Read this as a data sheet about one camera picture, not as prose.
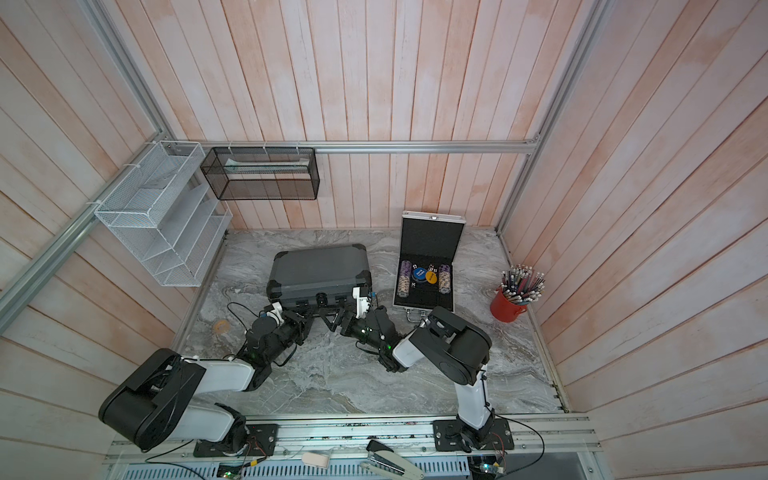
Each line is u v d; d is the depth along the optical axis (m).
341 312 0.76
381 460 0.69
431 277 1.04
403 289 0.98
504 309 0.89
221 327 0.93
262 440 0.73
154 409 0.43
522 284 0.87
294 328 0.79
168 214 0.73
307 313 0.84
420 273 1.04
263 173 1.04
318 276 0.88
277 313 0.80
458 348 0.52
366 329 0.78
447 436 0.73
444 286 0.98
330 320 0.79
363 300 0.82
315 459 0.70
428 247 1.02
